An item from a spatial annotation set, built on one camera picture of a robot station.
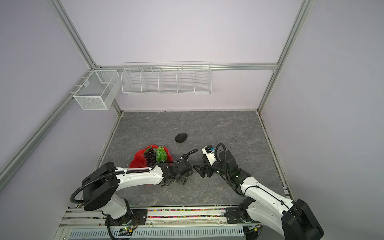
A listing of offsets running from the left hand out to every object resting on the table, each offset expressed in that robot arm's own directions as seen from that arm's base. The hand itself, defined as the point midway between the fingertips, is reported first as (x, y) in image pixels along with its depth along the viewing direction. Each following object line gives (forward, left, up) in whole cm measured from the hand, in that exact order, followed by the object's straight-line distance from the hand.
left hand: (181, 174), depth 85 cm
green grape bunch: (+11, +11, +4) cm, 16 cm away
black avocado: (+25, 0, +2) cm, 25 cm away
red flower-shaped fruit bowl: (+11, +26, -1) cm, 29 cm away
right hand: (+2, -10, +11) cm, 15 cm away
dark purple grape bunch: (+14, +19, +2) cm, 23 cm away
